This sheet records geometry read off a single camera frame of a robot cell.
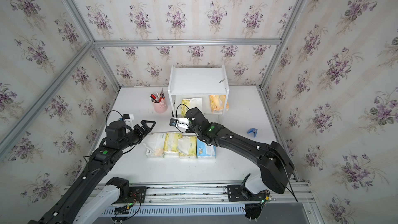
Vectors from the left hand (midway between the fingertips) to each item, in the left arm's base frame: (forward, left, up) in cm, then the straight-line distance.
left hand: (153, 127), depth 76 cm
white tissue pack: (-3, +2, -15) cm, 15 cm away
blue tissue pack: (-7, -26, -13) cm, 30 cm away
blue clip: (+8, -58, -17) cm, 61 cm away
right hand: (+8, -18, +1) cm, 19 cm away
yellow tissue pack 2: (-4, -17, -14) cm, 22 cm away
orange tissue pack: (+16, -34, +1) cm, 37 cm away
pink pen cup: (+22, +2, -12) cm, 25 cm away
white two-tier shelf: (+19, -18, +14) cm, 30 cm away
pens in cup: (+28, +5, -9) cm, 30 cm away
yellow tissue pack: (-2, -7, -15) cm, 17 cm away
